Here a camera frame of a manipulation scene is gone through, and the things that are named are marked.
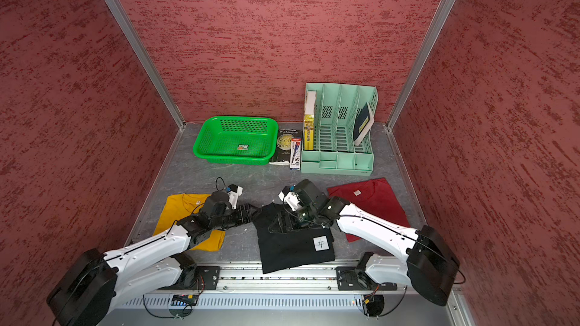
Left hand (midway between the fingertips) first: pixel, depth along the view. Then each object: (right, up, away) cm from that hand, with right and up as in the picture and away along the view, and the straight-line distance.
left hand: (256, 216), depth 83 cm
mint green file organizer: (+38, +35, +35) cm, 62 cm away
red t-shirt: (+48, +5, +10) cm, 50 cm away
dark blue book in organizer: (+47, +38, +21) cm, 64 cm away
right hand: (+9, -3, -10) cm, 14 cm away
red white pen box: (+15, +23, +21) cm, 34 cm away
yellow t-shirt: (-33, +2, +7) cm, 33 cm away
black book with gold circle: (+10, +27, +27) cm, 39 cm away
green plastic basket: (-16, +29, +31) cm, 45 cm away
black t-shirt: (+15, -11, -3) cm, 19 cm away
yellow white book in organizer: (+21, +45, +10) cm, 51 cm away
